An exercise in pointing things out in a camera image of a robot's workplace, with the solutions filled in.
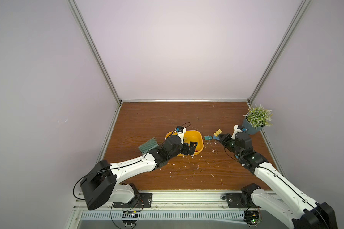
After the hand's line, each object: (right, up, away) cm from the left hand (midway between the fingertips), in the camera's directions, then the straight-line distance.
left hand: (193, 142), depth 78 cm
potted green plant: (+41, +14, +10) cm, 45 cm away
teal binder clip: (+12, 0, +17) cm, 21 cm away
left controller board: (-34, -37, -7) cm, 51 cm away
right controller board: (+28, -35, -10) cm, 46 cm away
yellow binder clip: (+16, +5, +5) cm, 18 cm away
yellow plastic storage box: (+2, +1, +19) cm, 19 cm away
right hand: (+15, +6, +2) cm, 16 cm away
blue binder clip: (+15, +2, +5) cm, 16 cm away
